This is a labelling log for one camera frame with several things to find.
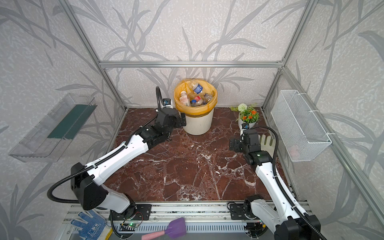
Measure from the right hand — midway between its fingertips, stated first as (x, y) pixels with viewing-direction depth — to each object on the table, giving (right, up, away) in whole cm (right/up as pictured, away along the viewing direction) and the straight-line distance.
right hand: (239, 135), depth 82 cm
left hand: (-34, +14, -5) cm, 37 cm away
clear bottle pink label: (-32, +22, +9) cm, 40 cm away
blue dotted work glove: (-73, -43, -13) cm, 85 cm away
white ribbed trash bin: (-23, +5, +13) cm, 27 cm away
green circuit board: (-54, -42, -12) cm, 70 cm away
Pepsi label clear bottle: (-25, +30, +11) cm, 40 cm away
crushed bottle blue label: (-18, +22, +9) cm, 30 cm away
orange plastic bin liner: (-17, +30, +14) cm, 37 cm away
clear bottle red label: (-25, +21, +14) cm, 35 cm away
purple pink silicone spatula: (-33, -42, -13) cm, 55 cm away
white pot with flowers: (+9, +12, +16) cm, 22 cm away
